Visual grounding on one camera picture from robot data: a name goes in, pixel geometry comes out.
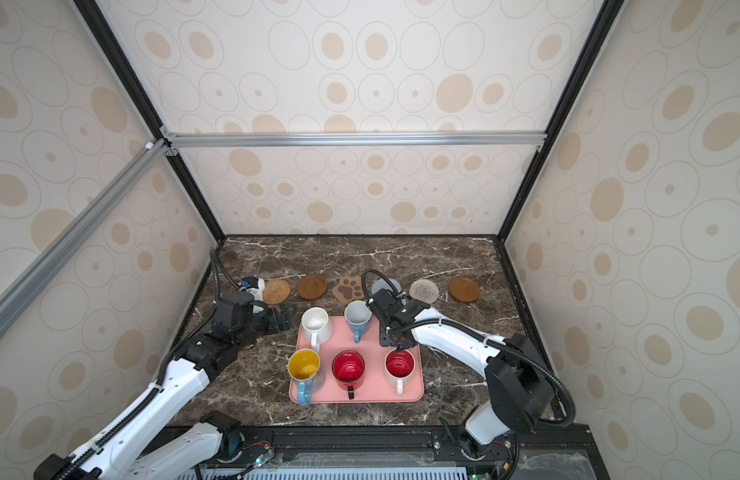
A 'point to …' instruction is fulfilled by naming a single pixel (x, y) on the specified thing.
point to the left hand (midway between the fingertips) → (291, 305)
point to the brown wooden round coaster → (464, 289)
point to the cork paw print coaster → (348, 289)
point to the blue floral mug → (358, 315)
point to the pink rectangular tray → (293, 392)
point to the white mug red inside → (399, 368)
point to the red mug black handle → (348, 368)
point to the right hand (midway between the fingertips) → (393, 336)
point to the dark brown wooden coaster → (312, 286)
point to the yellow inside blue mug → (306, 373)
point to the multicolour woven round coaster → (424, 291)
